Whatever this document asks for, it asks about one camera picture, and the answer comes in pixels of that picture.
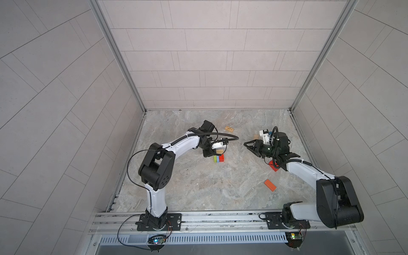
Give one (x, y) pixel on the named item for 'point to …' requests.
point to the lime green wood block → (215, 159)
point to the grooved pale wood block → (218, 145)
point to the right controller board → (294, 239)
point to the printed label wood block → (229, 128)
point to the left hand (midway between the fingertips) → (218, 148)
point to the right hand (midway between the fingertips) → (245, 146)
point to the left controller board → (156, 240)
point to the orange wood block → (270, 185)
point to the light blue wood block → (218, 158)
